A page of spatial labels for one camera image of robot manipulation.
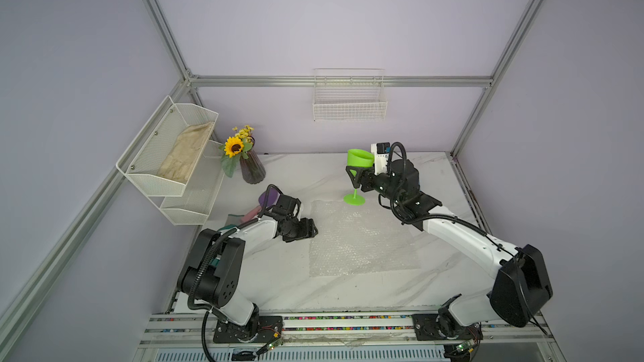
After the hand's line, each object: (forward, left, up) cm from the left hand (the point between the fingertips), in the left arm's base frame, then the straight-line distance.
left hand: (309, 235), depth 91 cm
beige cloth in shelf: (+13, +39, +28) cm, 50 cm away
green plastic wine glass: (+9, -17, +32) cm, 37 cm away
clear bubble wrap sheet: (0, -15, -3) cm, 15 cm away
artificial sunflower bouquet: (+25, +27, +22) cm, 43 cm away
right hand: (+11, -16, +25) cm, 31 cm away
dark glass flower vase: (+27, +26, +7) cm, 38 cm away
